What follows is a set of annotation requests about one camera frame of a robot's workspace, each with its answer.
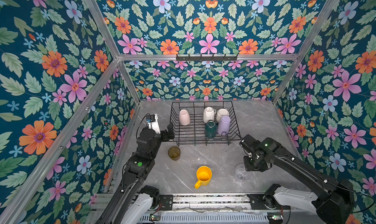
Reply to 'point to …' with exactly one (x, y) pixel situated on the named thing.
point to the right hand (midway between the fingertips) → (250, 166)
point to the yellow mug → (203, 175)
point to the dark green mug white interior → (210, 128)
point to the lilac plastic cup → (223, 124)
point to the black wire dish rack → (194, 134)
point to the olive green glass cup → (174, 152)
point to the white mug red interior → (221, 113)
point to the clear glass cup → (241, 172)
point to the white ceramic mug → (208, 114)
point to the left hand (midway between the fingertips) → (165, 123)
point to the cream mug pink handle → (184, 118)
